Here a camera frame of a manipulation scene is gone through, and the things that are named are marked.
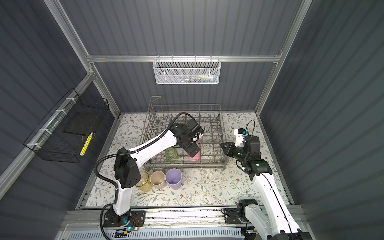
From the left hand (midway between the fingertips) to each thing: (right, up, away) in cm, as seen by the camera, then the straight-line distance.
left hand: (191, 146), depth 85 cm
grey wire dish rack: (-24, +19, +27) cm, 41 cm away
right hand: (+17, +2, -9) cm, 19 cm away
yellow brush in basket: (-49, +3, -16) cm, 52 cm away
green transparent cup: (-12, -5, +1) cm, 13 cm away
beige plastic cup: (-19, -18, -2) cm, 27 cm away
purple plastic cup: (-11, -18, -2) cm, 21 cm away
